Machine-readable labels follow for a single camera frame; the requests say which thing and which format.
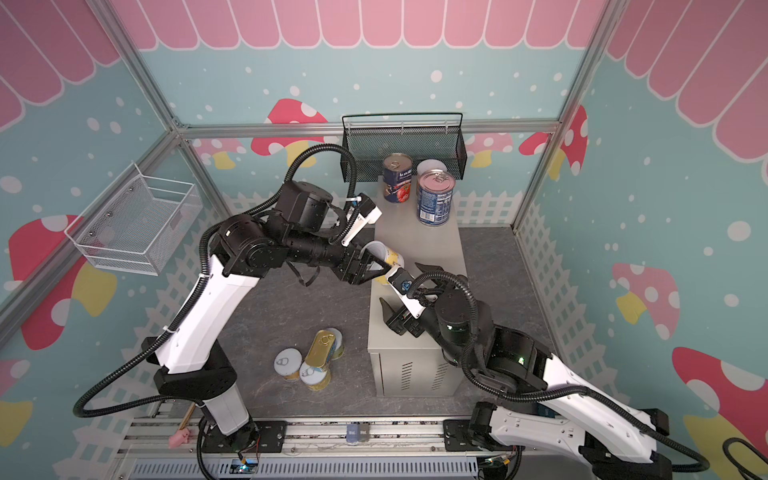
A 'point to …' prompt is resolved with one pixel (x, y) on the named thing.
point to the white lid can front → (315, 377)
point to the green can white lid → (337, 349)
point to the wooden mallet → (187, 416)
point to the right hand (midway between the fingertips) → (402, 282)
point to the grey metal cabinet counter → (399, 364)
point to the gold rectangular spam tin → (320, 348)
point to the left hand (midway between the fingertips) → (374, 267)
